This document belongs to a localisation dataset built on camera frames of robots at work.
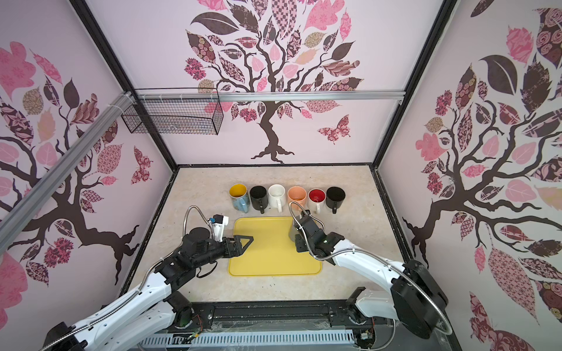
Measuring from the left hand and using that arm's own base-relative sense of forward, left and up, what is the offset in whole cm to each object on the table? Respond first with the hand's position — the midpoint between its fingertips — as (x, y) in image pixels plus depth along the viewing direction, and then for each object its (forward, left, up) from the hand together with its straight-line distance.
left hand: (247, 244), depth 77 cm
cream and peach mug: (+29, -20, -9) cm, 37 cm away
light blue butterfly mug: (+27, +8, -6) cm, 29 cm away
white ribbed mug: (+29, -10, -10) cm, 32 cm away
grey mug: (+12, -17, -14) cm, 25 cm away
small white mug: (+27, -29, -10) cm, 41 cm away
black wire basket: (+54, +34, +20) cm, 67 cm away
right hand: (+6, -20, -6) cm, 22 cm away
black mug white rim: (+25, -2, -7) cm, 26 cm away
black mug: (+24, -36, -4) cm, 43 cm away
